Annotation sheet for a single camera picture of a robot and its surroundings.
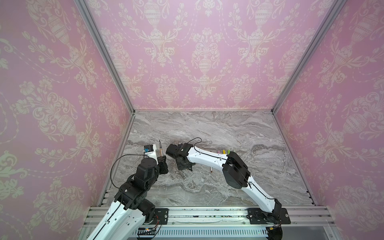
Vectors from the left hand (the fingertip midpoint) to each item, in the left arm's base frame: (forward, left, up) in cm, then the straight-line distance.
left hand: (167, 158), depth 74 cm
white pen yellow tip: (+15, -33, -18) cm, 40 cm away
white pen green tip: (+14, -36, -18) cm, 43 cm away
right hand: (+5, -8, -19) cm, 22 cm away
